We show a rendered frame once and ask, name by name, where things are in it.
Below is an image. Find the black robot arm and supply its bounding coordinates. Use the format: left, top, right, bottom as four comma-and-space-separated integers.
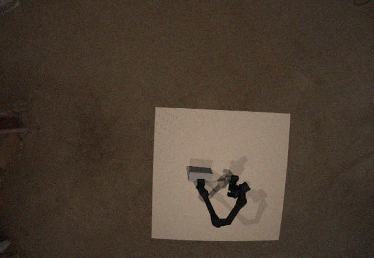
196, 179, 250, 228

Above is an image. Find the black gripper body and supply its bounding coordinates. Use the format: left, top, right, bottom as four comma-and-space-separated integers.
227, 175, 239, 197

